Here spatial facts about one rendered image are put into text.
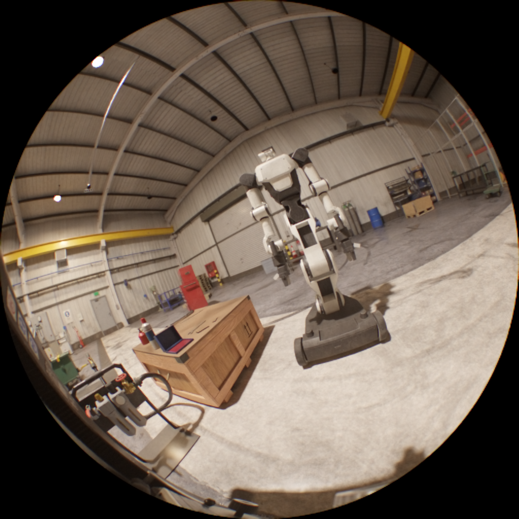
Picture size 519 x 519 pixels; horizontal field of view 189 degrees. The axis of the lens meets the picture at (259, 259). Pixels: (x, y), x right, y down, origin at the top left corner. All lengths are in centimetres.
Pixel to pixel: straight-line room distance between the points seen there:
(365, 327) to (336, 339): 18
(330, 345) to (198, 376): 76
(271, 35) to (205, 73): 311
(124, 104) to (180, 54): 291
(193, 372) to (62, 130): 910
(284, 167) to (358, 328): 107
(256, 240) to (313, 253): 802
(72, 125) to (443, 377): 981
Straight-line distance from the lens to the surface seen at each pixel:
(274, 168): 108
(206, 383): 100
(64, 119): 885
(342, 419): 85
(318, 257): 90
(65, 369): 347
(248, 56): 824
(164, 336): 107
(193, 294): 391
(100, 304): 1077
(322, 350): 100
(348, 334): 97
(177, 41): 770
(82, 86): 840
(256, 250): 893
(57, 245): 1125
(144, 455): 127
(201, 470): 100
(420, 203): 692
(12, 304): 31
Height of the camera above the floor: 78
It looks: 1 degrees down
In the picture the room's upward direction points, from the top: 22 degrees counter-clockwise
